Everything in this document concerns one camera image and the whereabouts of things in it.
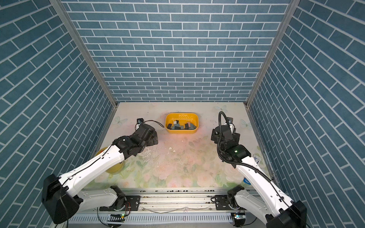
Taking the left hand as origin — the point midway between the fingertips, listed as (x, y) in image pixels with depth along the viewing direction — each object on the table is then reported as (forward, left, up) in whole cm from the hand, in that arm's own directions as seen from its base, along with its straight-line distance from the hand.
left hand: (153, 137), depth 81 cm
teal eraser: (+17, -23, -13) cm, 32 cm away
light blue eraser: (+20, -12, -15) cm, 28 cm away
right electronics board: (-36, -48, -21) cm, 63 cm away
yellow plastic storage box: (+22, -15, -16) cm, 31 cm away
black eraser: (+17, -19, -13) cm, 29 cm away
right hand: (+1, -41, +5) cm, 41 cm away
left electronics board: (-36, +16, -20) cm, 44 cm away
